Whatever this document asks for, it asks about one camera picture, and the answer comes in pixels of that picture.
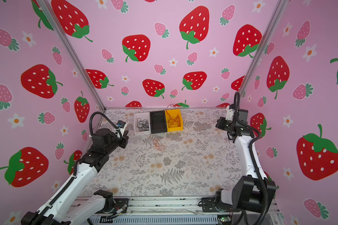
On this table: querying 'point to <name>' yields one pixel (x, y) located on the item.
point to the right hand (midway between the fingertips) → (218, 119)
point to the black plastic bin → (158, 123)
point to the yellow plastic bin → (173, 113)
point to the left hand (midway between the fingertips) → (126, 130)
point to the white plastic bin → (143, 116)
